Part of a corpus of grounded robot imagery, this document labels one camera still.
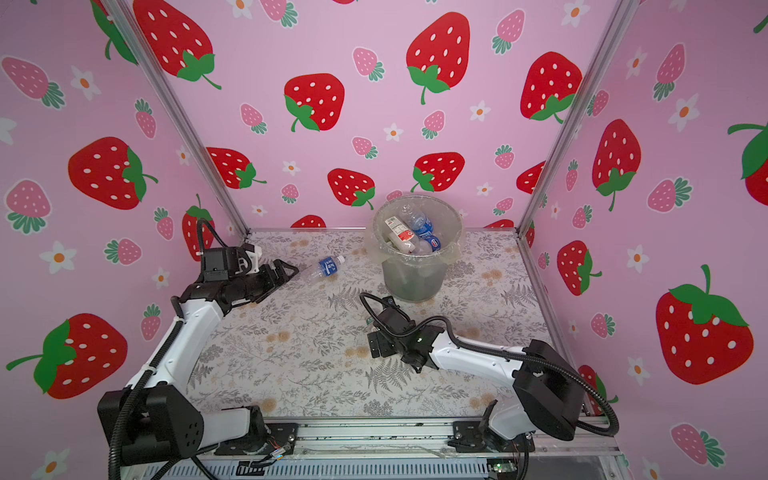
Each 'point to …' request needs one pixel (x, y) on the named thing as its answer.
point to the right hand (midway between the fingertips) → (381, 336)
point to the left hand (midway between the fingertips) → (288, 275)
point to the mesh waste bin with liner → (413, 277)
